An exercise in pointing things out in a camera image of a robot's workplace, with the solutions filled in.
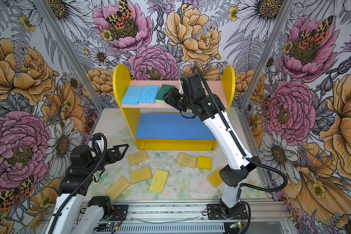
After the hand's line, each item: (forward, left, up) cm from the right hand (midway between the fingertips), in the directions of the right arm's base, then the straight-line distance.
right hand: (165, 103), depth 66 cm
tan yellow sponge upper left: (-5, +21, -41) cm, 46 cm away
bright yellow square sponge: (-10, -21, -41) cm, 47 cm away
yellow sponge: (-20, -25, -40) cm, 51 cm away
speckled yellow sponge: (-20, +7, -41) cm, 46 cm away
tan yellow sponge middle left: (-16, +17, -41) cm, 47 cm away
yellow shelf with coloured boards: (+11, +10, -28) cm, 32 cm away
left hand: (-12, +22, -21) cm, 33 cm away
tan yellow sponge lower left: (-24, +29, -40) cm, 55 cm away
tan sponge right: (-7, -10, -42) cm, 44 cm away
